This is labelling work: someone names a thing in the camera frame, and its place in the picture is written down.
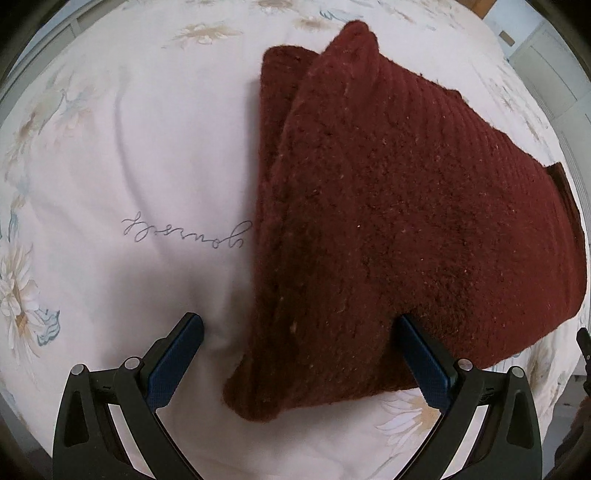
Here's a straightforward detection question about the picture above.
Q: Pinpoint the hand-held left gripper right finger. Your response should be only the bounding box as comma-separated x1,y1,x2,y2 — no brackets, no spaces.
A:
398,314,543,480

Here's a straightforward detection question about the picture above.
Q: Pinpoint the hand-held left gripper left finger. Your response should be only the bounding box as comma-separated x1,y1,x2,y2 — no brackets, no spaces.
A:
52,312,205,480

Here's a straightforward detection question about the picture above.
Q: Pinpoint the dark red knitted sweater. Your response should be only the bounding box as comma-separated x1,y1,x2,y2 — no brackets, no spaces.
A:
222,21,587,423

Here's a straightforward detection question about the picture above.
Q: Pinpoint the white wardrobe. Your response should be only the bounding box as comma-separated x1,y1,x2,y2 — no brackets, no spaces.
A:
485,0,591,195

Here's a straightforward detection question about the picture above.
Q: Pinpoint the person's right forearm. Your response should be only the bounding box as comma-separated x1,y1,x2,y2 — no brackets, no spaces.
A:
553,406,591,480

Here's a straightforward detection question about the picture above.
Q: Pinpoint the wooden bed headboard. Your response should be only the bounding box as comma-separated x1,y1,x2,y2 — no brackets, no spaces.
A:
462,0,493,20

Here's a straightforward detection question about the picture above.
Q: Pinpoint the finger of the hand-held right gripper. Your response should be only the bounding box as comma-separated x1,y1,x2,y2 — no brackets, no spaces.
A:
575,326,591,371

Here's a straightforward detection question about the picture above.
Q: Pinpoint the floral white bed blanket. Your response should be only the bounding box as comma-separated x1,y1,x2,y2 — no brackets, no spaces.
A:
0,0,583,480

